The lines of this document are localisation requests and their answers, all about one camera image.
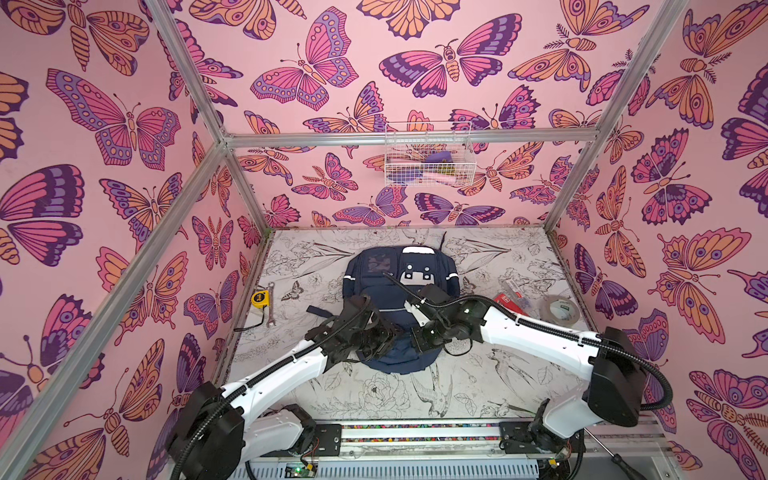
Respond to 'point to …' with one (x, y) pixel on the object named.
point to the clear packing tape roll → (560, 309)
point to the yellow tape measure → (259, 299)
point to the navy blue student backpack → (392, 275)
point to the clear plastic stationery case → (511, 286)
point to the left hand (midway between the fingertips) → (406, 334)
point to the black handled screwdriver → (631, 472)
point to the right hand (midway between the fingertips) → (409, 341)
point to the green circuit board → (298, 470)
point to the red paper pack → (505, 300)
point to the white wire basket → (429, 154)
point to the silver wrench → (270, 321)
